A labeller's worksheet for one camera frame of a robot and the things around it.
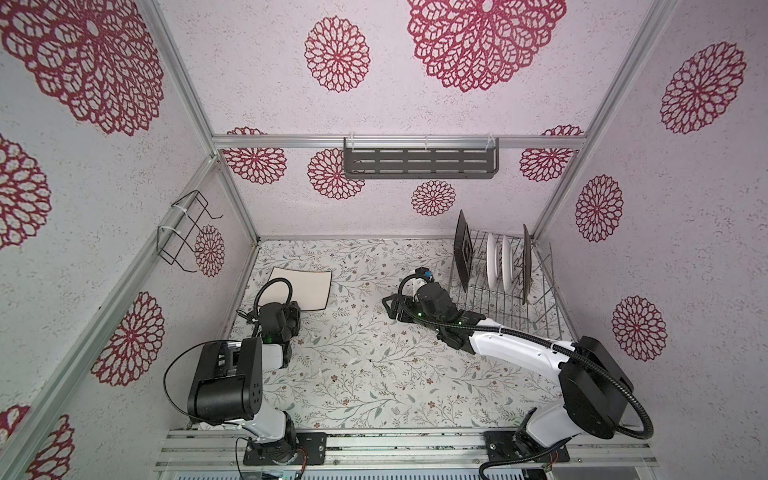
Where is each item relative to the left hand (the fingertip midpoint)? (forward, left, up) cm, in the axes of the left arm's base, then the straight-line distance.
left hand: (298, 303), depth 95 cm
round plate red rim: (+9, -67, +8) cm, 68 cm away
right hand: (-6, -29, +12) cm, 32 cm away
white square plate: (+7, -3, -1) cm, 7 cm away
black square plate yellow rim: (+10, -75, +5) cm, 75 cm away
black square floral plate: (+10, -52, +12) cm, 55 cm away
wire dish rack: (+7, -71, +1) cm, 71 cm away
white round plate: (+9, -62, +9) cm, 63 cm away
